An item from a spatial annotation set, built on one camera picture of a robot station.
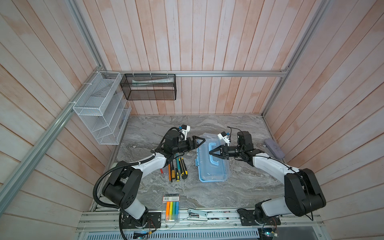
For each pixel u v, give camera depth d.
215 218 0.76
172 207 0.76
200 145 0.75
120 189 0.45
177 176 0.86
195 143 0.73
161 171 0.90
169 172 0.89
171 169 0.90
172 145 0.68
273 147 0.98
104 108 0.72
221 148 0.75
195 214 0.74
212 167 0.77
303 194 0.43
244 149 0.69
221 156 0.74
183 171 0.89
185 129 0.78
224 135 0.78
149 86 0.91
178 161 0.92
